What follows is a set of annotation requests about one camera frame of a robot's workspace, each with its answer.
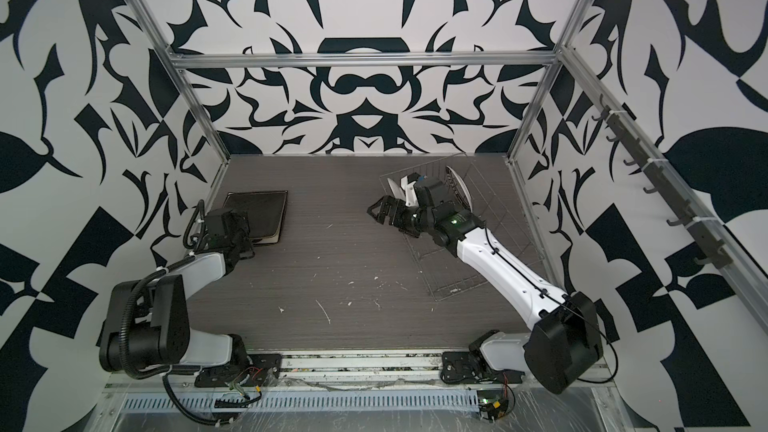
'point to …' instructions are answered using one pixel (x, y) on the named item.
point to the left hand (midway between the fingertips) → (244, 211)
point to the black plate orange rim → (265, 211)
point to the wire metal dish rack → (450, 273)
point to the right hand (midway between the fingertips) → (380, 214)
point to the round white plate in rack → (396, 190)
